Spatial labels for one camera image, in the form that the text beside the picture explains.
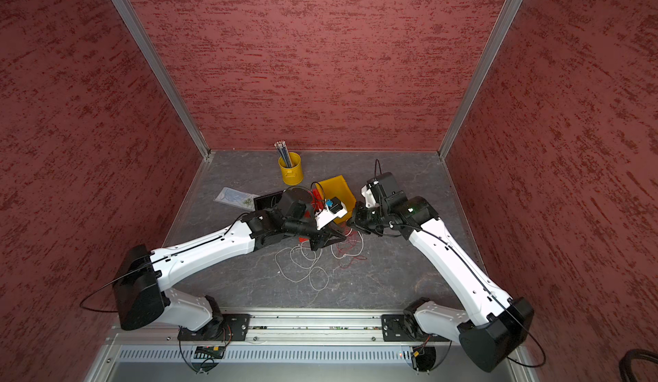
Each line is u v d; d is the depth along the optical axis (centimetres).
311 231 64
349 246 90
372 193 59
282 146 100
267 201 95
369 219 61
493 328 37
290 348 71
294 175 103
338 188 107
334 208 62
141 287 40
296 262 87
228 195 104
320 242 64
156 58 88
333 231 67
